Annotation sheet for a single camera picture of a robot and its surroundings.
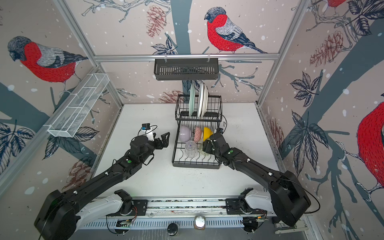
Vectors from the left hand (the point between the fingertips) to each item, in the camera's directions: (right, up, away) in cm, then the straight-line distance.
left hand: (162, 133), depth 79 cm
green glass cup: (+22, -10, -2) cm, 24 cm away
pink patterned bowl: (+19, -2, +11) cm, 22 cm away
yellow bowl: (+25, -2, +12) cm, 28 cm away
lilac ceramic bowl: (+11, -2, +11) cm, 16 cm away
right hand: (+24, -8, +7) cm, 27 cm away
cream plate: (+23, +17, -3) cm, 29 cm away
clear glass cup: (+15, -9, +5) cm, 18 cm away
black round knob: (+8, -37, -19) cm, 43 cm away
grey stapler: (+58, -42, -12) cm, 73 cm away
